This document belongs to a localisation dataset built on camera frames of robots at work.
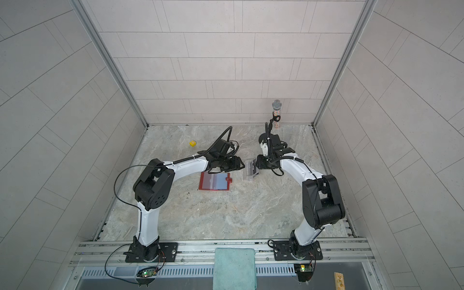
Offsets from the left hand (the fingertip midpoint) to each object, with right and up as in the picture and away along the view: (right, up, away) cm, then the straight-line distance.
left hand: (246, 164), depth 91 cm
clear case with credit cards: (+2, -3, +3) cm, 5 cm away
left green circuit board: (-37, -35, -27) cm, 57 cm away
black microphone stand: (+15, +30, -2) cm, 33 cm away
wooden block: (+33, -38, -27) cm, 57 cm away
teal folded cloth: (-5, -36, -24) cm, 44 cm away
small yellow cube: (-31, +10, +14) cm, 36 cm away
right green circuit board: (+22, -38, -23) cm, 49 cm away
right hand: (+6, +1, 0) cm, 6 cm away
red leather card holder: (-15, -9, 0) cm, 18 cm away
